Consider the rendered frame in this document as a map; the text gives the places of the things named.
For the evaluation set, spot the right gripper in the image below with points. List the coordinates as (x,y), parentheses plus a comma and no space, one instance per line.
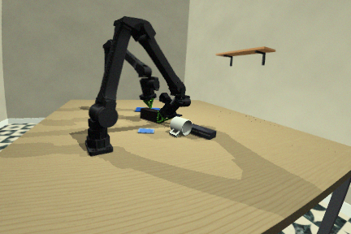
(169,114)

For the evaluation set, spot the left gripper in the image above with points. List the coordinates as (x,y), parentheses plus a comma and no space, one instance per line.
(147,98)

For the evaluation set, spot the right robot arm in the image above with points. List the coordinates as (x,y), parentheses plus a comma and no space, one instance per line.
(103,116)

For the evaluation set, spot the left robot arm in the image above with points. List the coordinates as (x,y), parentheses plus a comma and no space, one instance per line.
(142,69)

